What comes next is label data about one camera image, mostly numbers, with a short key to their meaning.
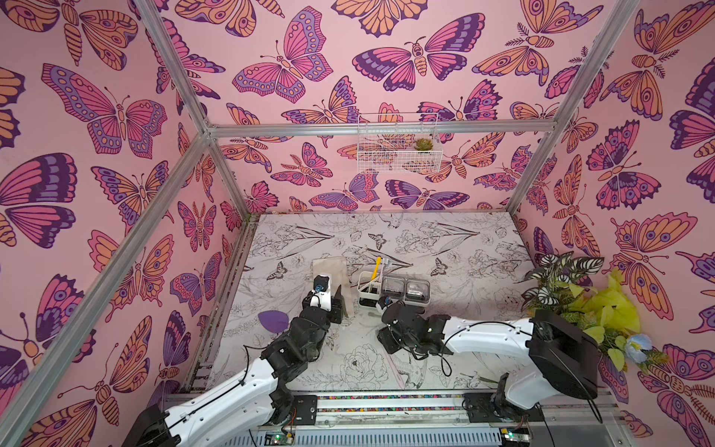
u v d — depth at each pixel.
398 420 0.73
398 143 0.95
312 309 0.67
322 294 0.64
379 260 0.84
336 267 1.04
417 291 0.95
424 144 0.92
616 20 0.70
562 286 0.74
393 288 0.97
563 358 0.43
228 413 0.48
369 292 0.85
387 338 0.76
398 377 0.79
